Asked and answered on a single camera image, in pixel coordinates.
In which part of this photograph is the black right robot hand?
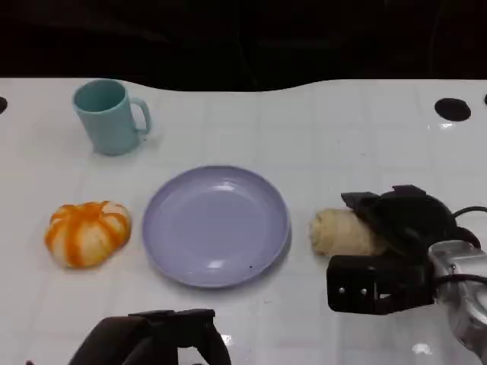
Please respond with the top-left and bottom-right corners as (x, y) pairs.
(340, 185), (480, 264)

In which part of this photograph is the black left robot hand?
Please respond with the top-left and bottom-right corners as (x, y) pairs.
(68, 309), (232, 365)

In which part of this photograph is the beige towel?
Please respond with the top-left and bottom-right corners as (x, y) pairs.
(307, 208), (387, 256)

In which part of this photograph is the orange and white bread roll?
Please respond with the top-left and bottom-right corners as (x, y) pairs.
(44, 200), (132, 269)

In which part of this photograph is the lilac plate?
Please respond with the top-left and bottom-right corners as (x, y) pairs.
(142, 164), (292, 289)

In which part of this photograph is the pale green mug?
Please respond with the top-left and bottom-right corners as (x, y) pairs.
(72, 78), (153, 157)

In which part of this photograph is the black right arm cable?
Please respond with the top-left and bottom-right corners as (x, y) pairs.
(450, 205), (487, 248)

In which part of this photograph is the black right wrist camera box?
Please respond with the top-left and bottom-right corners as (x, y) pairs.
(326, 253), (437, 316)

